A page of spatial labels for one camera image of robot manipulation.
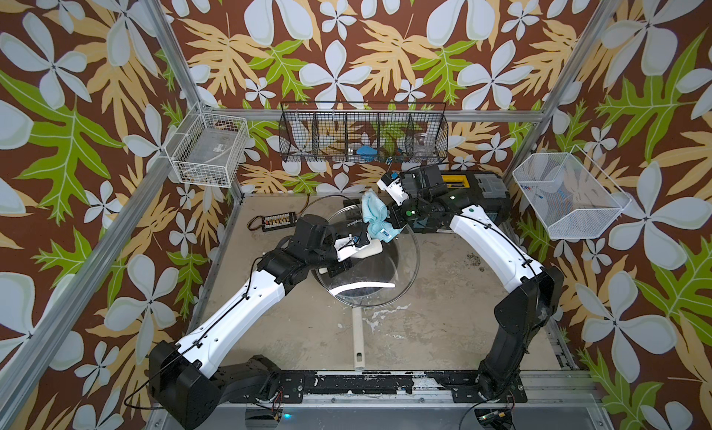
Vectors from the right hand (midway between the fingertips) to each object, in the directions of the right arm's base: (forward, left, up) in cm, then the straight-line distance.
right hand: (378, 212), depth 80 cm
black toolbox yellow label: (+19, -42, -9) cm, 46 cm away
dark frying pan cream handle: (-19, +5, -7) cm, 21 cm away
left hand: (-10, +6, -1) cm, 12 cm away
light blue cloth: (-3, +2, +3) cm, 4 cm away
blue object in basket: (+26, +3, +2) cm, 27 cm away
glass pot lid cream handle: (+1, -11, -22) cm, 25 cm away
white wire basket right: (+4, -58, +1) cm, 59 cm away
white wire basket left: (+20, +53, +9) cm, 57 cm away
